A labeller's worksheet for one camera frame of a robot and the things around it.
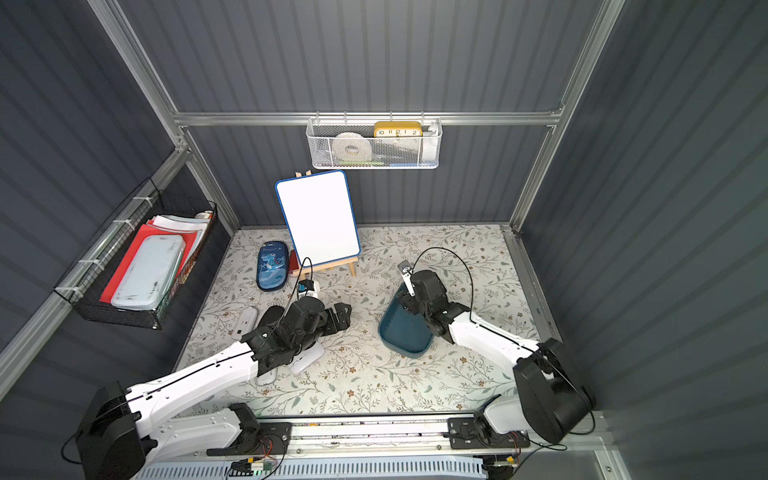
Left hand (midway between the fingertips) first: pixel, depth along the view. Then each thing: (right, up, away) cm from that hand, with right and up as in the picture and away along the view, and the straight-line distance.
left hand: (340, 312), depth 79 cm
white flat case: (-42, +11, -12) cm, 45 cm away
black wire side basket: (-50, +9, -18) cm, 54 cm away
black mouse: (-25, -4, +16) cm, 30 cm away
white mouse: (-32, -5, +12) cm, 34 cm away
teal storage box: (+17, -9, +12) cm, 23 cm away
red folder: (-50, +22, -4) cm, 54 cm away
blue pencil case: (-29, +11, +26) cm, 40 cm away
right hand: (+24, +8, +8) cm, 26 cm away
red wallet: (-19, +13, +19) cm, 29 cm away
